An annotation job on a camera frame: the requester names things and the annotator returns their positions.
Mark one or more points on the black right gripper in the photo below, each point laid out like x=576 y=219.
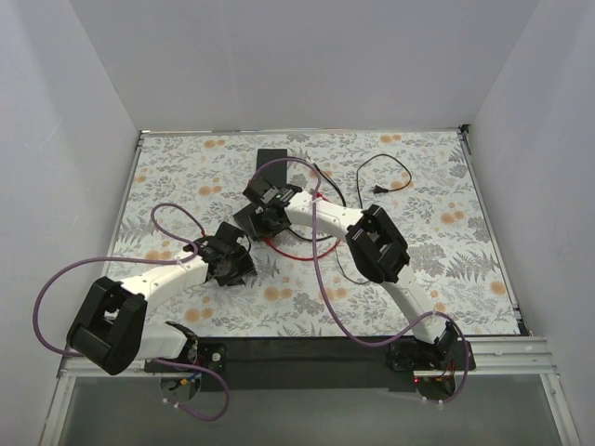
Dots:
x=251 y=223

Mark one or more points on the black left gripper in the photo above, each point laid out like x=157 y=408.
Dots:
x=239 y=268

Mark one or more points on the black network switch with ports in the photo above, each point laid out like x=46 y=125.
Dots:
x=249 y=222

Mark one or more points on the black rectangular box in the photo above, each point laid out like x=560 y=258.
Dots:
x=272 y=166

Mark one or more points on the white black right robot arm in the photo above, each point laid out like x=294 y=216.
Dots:
x=431 y=338

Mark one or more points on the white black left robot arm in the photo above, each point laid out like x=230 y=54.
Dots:
x=110 y=328

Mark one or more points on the floral patterned table mat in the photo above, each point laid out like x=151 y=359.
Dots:
x=422 y=180

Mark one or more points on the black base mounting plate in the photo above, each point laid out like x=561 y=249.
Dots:
x=281 y=363

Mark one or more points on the aluminium frame rail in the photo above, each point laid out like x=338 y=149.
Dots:
x=515 y=355

